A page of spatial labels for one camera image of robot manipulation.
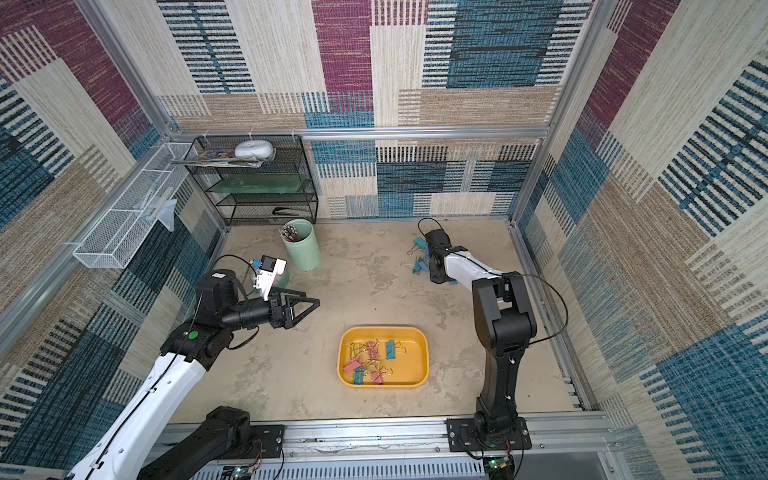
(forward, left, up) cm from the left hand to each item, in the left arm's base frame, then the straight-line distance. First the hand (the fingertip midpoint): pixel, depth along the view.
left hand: (309, 299), depth 69 cm
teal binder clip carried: (-2, -18, -25) cm, 31 cm away
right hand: (+23, -38, -21) cm, 49 cm away
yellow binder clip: (-2, -9, -25) cm, 26 cm away
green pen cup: (+28, +9, -12) cm, 32 cm away
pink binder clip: (-7, -8, -24) cm, 26 cm away
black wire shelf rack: (+49, +26, -3) cm, 56 cm away
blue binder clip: (+27, -29, -23) cm, 46 cm away
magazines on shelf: (+44, +31, +8) cm, 55 cm away
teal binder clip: (-9, -10, -25) cm, 28 cm away
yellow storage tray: (-8, -24, -25) cm, 35 cm away
